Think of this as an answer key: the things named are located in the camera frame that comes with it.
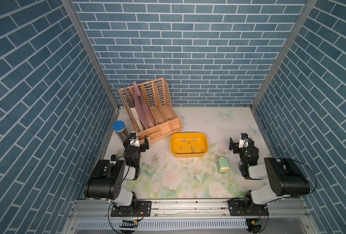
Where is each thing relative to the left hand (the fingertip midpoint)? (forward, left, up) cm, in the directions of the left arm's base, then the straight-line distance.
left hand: (141, 136), depth 90 cm
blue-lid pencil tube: (+1, +12, +8) cm, 14 cm away
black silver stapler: (-12, +16, -7) cm, 21 cm away
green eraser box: (-17, -49, -4) cm, 52 cm away
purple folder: (+23, +3, 0) cm, 23 cm away
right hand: (0, -63, -1) cm, 63 cm away
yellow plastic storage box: (0, -31, -10) cm, 32 cm away
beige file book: (+5, +2, +5) cm, 7 cm away
